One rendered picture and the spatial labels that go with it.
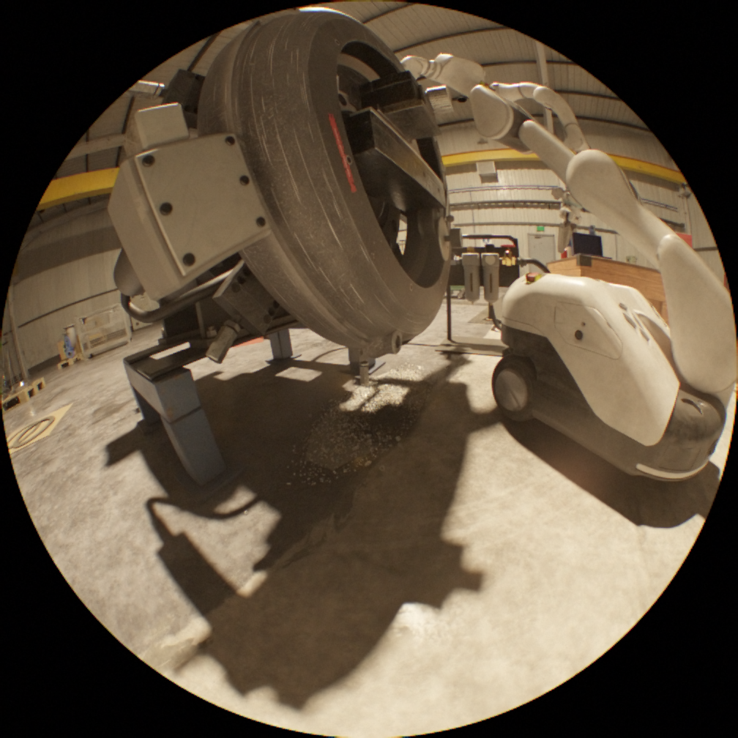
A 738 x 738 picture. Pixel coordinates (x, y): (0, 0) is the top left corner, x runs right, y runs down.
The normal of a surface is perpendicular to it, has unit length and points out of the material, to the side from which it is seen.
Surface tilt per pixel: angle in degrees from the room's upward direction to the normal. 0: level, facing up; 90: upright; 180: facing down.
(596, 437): 90
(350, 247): 104
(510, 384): 90
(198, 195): 90
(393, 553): 0
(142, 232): 112
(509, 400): 90
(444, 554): 0
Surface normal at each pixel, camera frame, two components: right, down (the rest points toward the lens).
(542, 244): -0.57, 0.33
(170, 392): 0.88, 0.10
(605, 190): -0.94, 0.18
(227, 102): -0.02, 0.46
